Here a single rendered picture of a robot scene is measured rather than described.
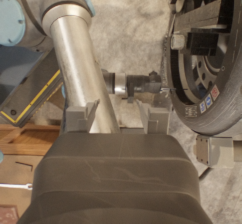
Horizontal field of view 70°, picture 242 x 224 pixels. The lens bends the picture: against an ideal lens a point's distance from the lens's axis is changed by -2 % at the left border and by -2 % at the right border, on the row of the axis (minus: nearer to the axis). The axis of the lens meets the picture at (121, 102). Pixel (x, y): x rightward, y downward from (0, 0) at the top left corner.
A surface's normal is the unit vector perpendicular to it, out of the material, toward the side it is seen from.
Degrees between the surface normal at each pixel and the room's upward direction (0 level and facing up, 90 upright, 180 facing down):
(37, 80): 0
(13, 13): 5
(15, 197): 0
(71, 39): 34
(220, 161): 23
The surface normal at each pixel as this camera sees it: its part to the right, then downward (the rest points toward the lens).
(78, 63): 0.09, -0.31
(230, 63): -1.00, -0.02
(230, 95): -0.87, 0.33
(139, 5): 0.01, 0.27
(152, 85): -0.06, 0.77
